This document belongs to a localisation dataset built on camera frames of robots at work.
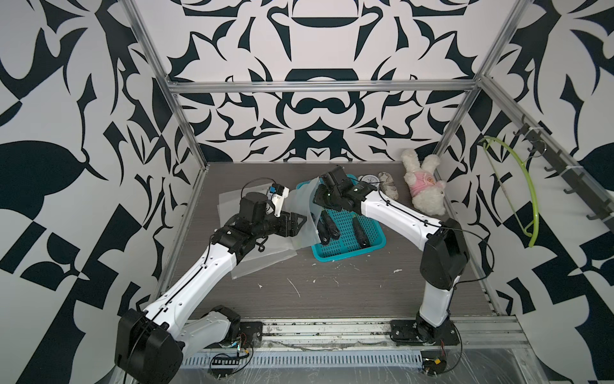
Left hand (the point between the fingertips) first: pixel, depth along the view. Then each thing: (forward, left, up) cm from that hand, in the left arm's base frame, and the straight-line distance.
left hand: (295, 212), depth 77 cm
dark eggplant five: (+1, -24, -18) cm, 30 cm away
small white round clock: (+27, -33, -17) cm, 46 cm away
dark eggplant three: (+6, -13, -18) cm, 23 cm away
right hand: (+11, -7, -4) cm, 13 cm away
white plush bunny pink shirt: (+16, -53, -13) cm, 57 cm away
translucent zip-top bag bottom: (-2, +8, -22) cm, 23 cm away
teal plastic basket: (-1, -20, -22) cm, 29 cm away
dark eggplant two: (+3, -10, -19) cm, 22 cm away
